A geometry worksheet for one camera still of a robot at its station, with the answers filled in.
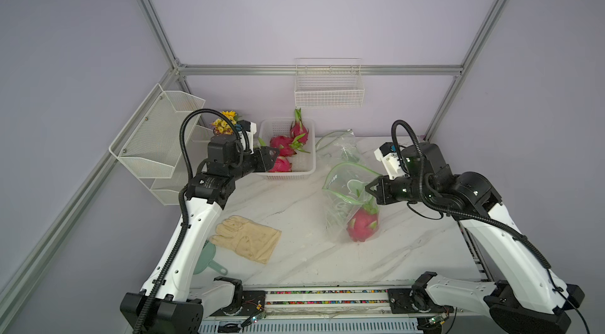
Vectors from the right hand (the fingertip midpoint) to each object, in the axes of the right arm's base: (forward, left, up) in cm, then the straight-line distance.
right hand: (368, 192), depth 64 cm
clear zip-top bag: (+45, +2, -29) cm, 54 cm away
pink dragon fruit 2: (+36, +27, -18) cm, 48 cm away
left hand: (+13, +28, +2) cm, 31 cm away
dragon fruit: (+28, +28, -21) cm, 45 cm away
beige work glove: (0, +41, -31) cm, 51 cm away
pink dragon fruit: (+48, +22, -20) cm, 56 cm away
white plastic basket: (+35, +19, -30) cm, 50 cm away
